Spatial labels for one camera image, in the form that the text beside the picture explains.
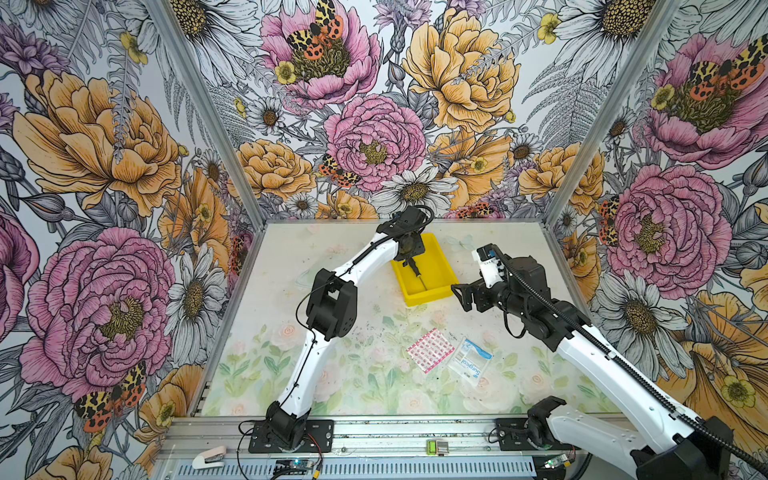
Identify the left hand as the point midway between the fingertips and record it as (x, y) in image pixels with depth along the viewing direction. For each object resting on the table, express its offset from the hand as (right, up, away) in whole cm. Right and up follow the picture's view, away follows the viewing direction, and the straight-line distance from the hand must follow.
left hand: (413, 254), depth 100 cm
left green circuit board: (-30, -48, -29) cm, 64 cm away
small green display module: (+3, -44, -30) cm, 53 cm away
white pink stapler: (-49, -46, -30) cm, 74 cm away
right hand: (+13, -8, -23) cm, 27 cm away
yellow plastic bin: (+8, -7, +3) cm, 11 cm away
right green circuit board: (+32, -48, -28) cm, 64 cm away
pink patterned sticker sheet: (+4, -28, -11) cm, 30 cm away
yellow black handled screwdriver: (+2, -7, +5) cm, 9 cm away
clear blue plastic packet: (+15, -30, -14) cm, 36 cm away
